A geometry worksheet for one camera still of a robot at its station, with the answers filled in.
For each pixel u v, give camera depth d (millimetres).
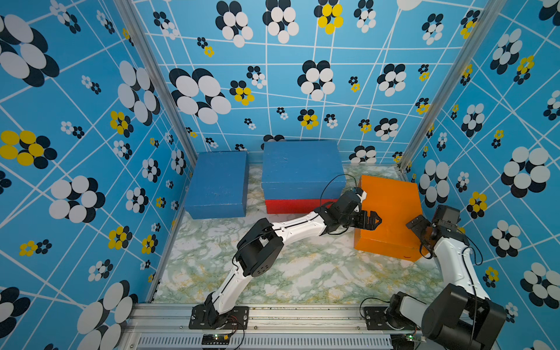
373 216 738
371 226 726
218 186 964
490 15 687
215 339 722
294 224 576
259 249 522
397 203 1089
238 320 733
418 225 753
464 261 481
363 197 782
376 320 722
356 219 751
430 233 595
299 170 865
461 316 398
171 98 935
